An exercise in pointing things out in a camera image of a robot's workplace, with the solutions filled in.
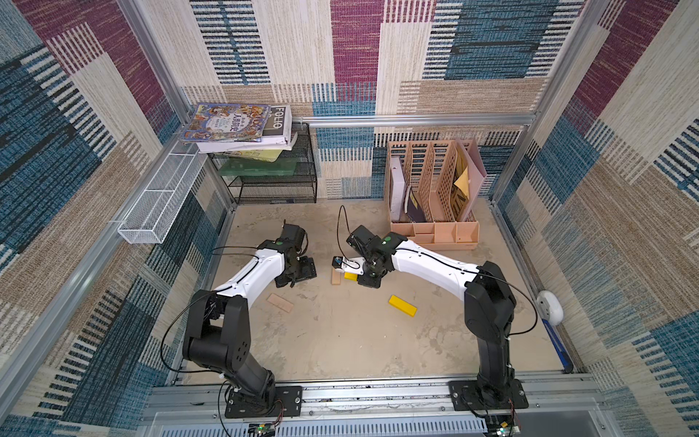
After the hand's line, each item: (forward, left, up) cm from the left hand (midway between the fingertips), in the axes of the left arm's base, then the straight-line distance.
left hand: (302, 274), depth 91 cm
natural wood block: (+2, -11, -5) cm, 12 cm away
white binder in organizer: (+29, -33, +13) cm, 46 cm away
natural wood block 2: (-7, +8, -7) cm, 12 cm away
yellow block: (-6, -16, +9) cm, 19 cm away
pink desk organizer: (+43, -52, -1) cm, 68 cm away
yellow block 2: (-9, -33, -5) cm, 34 cm away
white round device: (-11, -78, -4) cm, 79 cm away
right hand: (0, -21, +2) cm, 21 cm away
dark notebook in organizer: (+27, -41, +2) cm, 49 cm away
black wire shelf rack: (+43, +9, +5) cm, 44 cm away
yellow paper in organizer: (+23, -54, +19) cm, 61 cm away
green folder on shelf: (+35, +20, +18) cm, 44 cm away
